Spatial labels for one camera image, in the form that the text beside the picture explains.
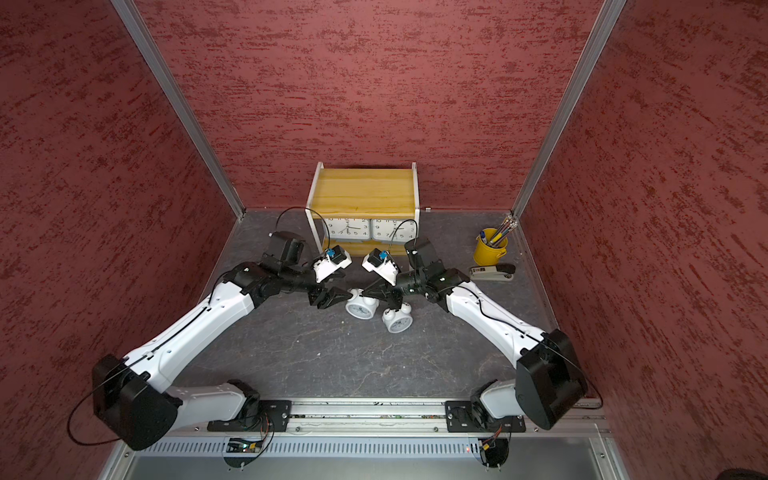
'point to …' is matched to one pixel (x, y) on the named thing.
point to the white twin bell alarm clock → (361, 307)
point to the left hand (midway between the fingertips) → (342, 288)
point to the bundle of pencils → (508, 225)
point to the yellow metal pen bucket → (488, 255)
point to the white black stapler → (499, 272)
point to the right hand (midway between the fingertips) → (366, 296)
